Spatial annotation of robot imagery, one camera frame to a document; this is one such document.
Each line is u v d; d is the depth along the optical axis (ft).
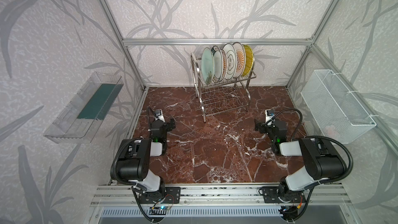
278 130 2.32
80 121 2.11
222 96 3.56
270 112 2.65
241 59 2.71
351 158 1.44
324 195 2.47
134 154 1.68
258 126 2.83
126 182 1.58
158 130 2.32
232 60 2.71
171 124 2.90
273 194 2.41
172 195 2.38
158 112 2.64
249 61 2.69
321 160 1.51
